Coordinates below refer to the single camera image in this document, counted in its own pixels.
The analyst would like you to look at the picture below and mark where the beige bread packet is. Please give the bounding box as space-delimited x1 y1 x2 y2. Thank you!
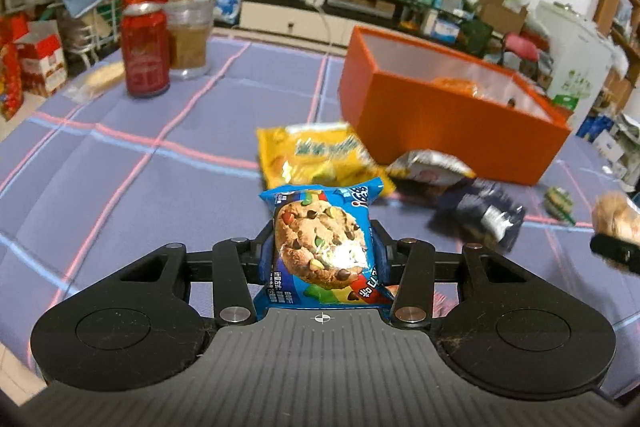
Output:
592 192 640 246

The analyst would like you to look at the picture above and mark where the blue cookie packet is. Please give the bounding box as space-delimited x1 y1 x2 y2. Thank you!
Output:
254 178 392 317

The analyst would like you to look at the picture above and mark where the yellow chip bag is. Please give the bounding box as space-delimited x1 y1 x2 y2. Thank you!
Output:
256 122 396 197

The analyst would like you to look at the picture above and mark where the orange wafer bar packet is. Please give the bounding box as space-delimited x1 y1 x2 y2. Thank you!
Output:
431 77 484 98

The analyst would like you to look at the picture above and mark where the dark blue snack packet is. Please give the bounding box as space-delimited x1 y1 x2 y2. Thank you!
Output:
435 179 526 253

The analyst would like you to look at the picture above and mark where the silver red snack packet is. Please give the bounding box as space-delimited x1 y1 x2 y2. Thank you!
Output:
386 150 476 187

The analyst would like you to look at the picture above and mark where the orange cardboard box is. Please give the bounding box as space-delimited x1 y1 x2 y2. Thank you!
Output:
338 26 570 185

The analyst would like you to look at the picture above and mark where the blue checked tablecloth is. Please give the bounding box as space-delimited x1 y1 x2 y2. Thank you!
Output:
1 38 639 395

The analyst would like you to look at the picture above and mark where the white small fridge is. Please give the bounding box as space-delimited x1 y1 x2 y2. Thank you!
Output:
535 1 614 133

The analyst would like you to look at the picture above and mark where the clear wrapped snack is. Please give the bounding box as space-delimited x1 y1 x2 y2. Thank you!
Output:
63 61 125 105

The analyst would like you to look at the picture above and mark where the red folding chair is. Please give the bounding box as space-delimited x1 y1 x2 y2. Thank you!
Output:
499 32 539 70

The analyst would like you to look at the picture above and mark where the clear plastic jar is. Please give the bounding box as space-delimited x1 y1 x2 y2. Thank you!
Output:
164 0 214 80

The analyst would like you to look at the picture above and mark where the red soda can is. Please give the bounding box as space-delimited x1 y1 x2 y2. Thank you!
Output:
120 2 170 98

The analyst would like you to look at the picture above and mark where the white tv stand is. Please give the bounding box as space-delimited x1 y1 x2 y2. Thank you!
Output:
240 2 356 48

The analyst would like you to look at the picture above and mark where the brown cardboard box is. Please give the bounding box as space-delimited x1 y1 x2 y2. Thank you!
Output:
475 0 528 35

